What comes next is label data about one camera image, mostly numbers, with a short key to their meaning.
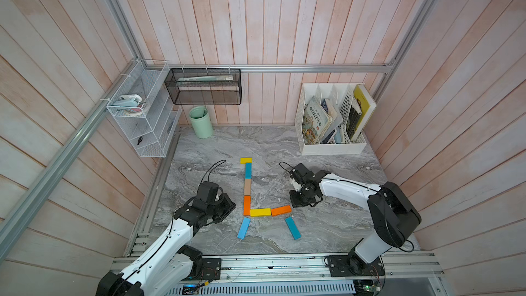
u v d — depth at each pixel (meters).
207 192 0.63
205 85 1.05
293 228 0.84
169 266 0.57
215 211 0.69
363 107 0.98
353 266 0.66
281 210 0.88
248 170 1.03
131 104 0.68
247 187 0.95
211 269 0.73
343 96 1.08
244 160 1.05
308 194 0.75
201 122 1.07
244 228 0.82
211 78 0.90
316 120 1.01
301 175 0.73
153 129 0.78
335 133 1.02
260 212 0.86
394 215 0.46
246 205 0.88
